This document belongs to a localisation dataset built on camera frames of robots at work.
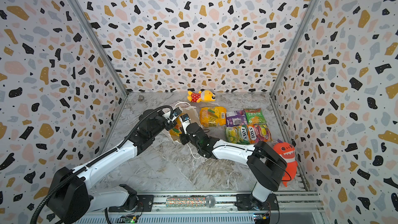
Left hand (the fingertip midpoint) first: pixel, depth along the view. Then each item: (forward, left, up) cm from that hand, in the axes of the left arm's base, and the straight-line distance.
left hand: (173, 107), depth 78 cm
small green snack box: (-3, -36, -24) cm, 43 cm away
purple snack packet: (+9, -37, -24) cm, 45 cm away
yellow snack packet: (-6, -1, -12) cm, 14 cm away
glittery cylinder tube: (-39, -17, -22) cm, 48 cm away
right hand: (-6, -1, -8) cm, 10 cm away
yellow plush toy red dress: (+28, -14, -21) cm, 38 cm away
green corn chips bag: (+12, -50, -25) cm, 57 cm away
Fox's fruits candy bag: (-1, -49, -24) cm, 55 cm away
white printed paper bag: (+3, -8, -7) cm, 11 cm away
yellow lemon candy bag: (+9, -19, -21) cm, 30 cm away
